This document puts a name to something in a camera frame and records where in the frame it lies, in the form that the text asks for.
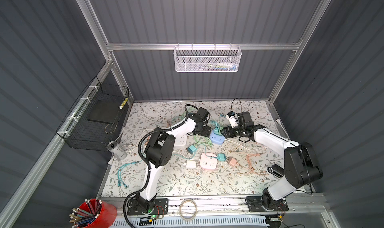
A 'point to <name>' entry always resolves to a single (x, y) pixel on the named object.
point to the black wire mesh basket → (97, 117)
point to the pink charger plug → (232, 161)
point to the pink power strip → (208, 161)
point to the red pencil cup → (107, 215)
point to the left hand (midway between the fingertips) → (205, 132)
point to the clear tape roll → (188, 209)
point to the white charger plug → (191, 164)
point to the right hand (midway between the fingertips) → (228, 130)
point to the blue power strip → (216, 139)
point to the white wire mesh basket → (207, 59)
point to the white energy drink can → (114, 147)
